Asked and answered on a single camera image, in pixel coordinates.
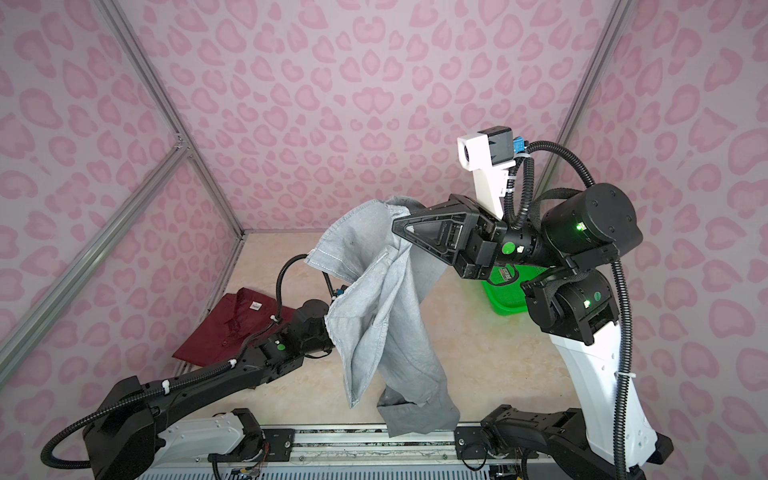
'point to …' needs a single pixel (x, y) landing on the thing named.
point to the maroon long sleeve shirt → (220, 337)
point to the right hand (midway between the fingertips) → (401, 243)
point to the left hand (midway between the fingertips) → (378, 323)
